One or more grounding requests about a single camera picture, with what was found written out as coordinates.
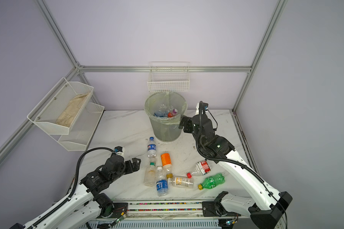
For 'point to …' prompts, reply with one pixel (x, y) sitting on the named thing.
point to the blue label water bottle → (162, 111)
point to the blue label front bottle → (162, 185)
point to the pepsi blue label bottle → (151, 148)
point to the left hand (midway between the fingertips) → (133, 163)
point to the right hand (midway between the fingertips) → (187, 116)
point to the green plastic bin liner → (169, 98)
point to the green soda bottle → (211, 182)
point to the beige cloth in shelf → (68, 115)
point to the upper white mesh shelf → (56, 113)
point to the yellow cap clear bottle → (181, 182)
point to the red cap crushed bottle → (202, 168)
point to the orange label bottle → (166, 161)
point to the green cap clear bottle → (150, 175)
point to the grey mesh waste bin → (166, 129)
